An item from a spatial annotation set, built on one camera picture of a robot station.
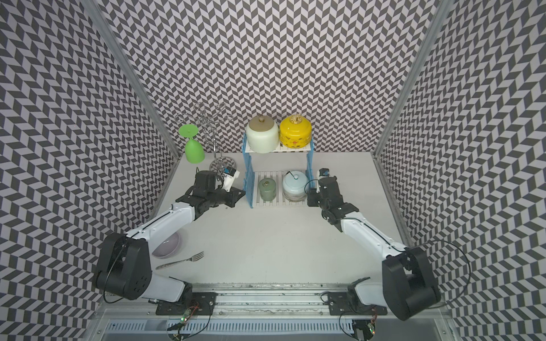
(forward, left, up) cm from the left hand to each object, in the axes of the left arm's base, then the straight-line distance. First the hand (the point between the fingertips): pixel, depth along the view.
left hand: (243, 194), depth 87 cm
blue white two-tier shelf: (+17, 0, -10) cm, 19 cm away
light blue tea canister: (+6, -22, -2) cm, 22 cm away
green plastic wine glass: (+16, +22, +10) cm, 28 cm away
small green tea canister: (+6, -9, -5) cm, 12 cm away
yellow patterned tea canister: (+14, -21, +21) cm, 33 cm away
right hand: (0, -29, 0) cm, 29 cm away
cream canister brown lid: (+12, -9, +21) cm, 26 cm away
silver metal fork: (-22, +18, -12) cm, 31 cm away
